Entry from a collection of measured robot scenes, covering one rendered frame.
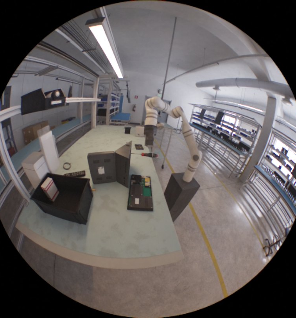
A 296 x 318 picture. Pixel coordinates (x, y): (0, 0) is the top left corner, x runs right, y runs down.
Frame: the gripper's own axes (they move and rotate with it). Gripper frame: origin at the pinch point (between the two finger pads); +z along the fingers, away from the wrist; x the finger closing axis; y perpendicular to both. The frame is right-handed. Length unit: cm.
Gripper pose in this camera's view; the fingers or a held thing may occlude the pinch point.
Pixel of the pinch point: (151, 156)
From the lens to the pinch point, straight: 58.6
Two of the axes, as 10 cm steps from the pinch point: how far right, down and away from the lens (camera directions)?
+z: -1.0, 9.9, 0.4
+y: -9.9, -0.9, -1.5
